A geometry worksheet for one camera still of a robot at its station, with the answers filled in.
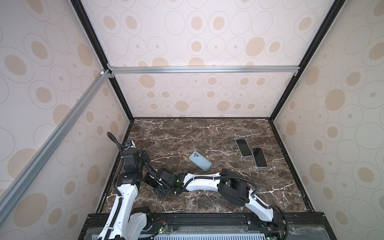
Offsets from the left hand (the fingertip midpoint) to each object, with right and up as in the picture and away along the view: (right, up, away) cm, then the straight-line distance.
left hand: (144, 149), depth 81 cm
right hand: (+7, -21, +6) cm, 23 cm away
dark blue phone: (+61, -2, +22) cm, 65 cm away
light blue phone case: (+31, -10, +16) cm, 36 cm away
